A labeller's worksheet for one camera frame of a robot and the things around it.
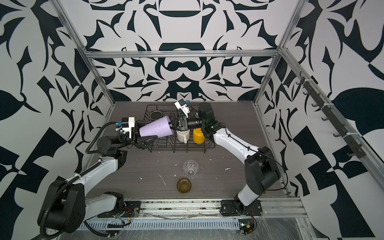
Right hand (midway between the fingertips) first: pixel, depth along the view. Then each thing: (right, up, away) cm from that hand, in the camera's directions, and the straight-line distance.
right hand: (168, 128), depth 67 cm
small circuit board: (+36, -46, +4) cm, 59 cm away
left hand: (-4, 0, -4) cm, 5 cm away
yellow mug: (+14, -6, +22) cm, 27 cm away
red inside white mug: (+5, -7, +24) cm, 25 cm away
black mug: (-13, +6, +32) cm, 35 cm away
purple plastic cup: (-2, +1, -6) cm, 6 cm away
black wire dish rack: (-2, -11, +24) cm, 27 cm away
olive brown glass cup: (+6, -32, +14) cm, 35 cm away
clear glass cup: (+10, -25, +20) cm, 33 cm away
